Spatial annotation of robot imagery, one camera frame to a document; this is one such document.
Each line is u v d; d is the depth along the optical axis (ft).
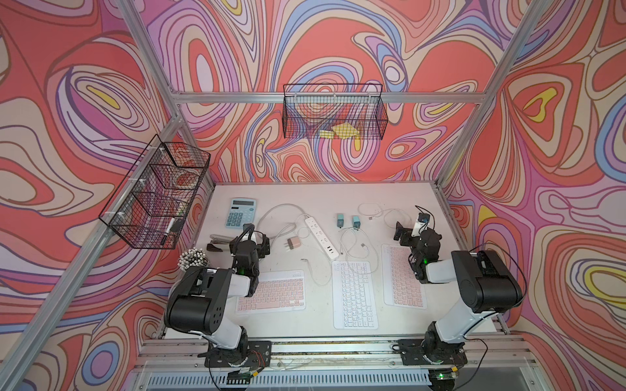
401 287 2.84
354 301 2.75
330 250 3.09
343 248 3.15
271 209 3.61
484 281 1.58
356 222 3.33
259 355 2.36
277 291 2.83
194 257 2.46
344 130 2.97
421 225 2.67
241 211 3.52
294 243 3.18
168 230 2.36
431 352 2.19
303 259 3.06
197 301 1.49
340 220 3.41
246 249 2.38
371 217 3.49
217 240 3.22
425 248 2.41
